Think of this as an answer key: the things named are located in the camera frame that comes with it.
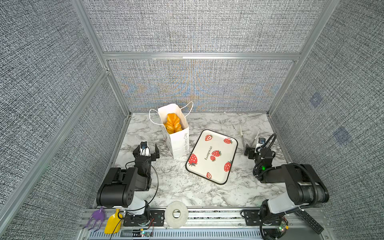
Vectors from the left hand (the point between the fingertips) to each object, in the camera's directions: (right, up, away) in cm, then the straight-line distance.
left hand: (147, 145), depth 89 cm
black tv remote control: (+83, -34, -19) cm, 92 cm away
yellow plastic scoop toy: (-11, -36, -17) cm, 41 cm away
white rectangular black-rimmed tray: (+40, -8, +6) cm, 41 cm away
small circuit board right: (+69, -35, -20) cm, 80 cm away
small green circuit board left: (+5, -39, -20) cm, 44 cm away
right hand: (+67, 0, +4) cm, 67 cm away
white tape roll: (+18, -35, -17) cm, 43 cm away
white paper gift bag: (+22, +6, -13) cm, 26 cm away
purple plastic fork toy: (-21, -34, -14) cm, 42 cm away
